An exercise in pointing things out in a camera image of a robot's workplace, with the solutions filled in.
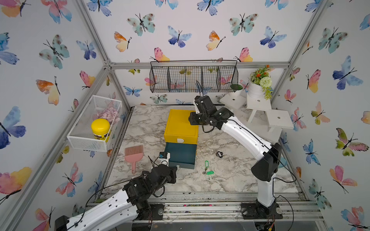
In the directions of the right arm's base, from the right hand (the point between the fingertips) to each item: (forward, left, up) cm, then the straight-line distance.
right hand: (191, 116), depth 79 cm
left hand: (-24, +5, -14) cm, 28 cm away
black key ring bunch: (-8, -19, -28) cm, 34 cm away
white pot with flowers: (+20, -39, +7) cm, 44 cm away
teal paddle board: (-10, -59, -29) cm, 66 cm away
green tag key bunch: (-15, -10, -28) cm, 33 cm away
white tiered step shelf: (+9, -49, -13) cm, 52 cm away
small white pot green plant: (+32, -30, -7) cm, 44 cm away
